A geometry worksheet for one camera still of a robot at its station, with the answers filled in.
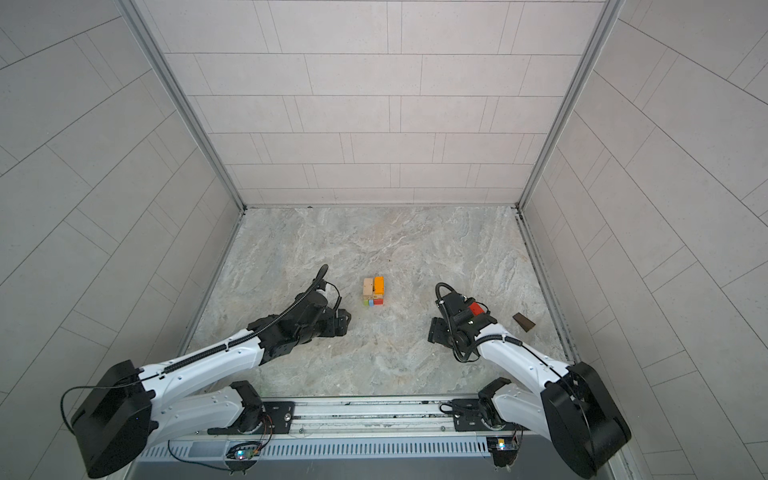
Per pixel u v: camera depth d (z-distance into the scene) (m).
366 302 0.89
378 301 0.89
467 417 0.71
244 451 0.64
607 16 0.71
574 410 0.39
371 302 0.89
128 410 0.38
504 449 0.68
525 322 0.86
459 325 0.63
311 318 0.62
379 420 0.71
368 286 0.87
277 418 0.70
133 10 0.71
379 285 0.88
